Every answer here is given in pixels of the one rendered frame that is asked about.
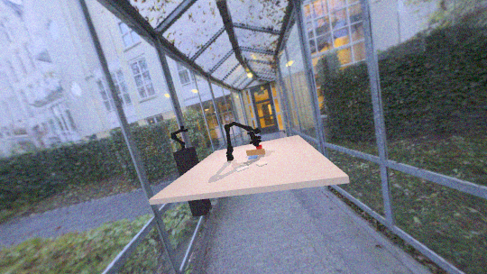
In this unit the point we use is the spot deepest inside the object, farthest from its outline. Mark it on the tan wooden bar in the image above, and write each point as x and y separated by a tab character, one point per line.
255	152

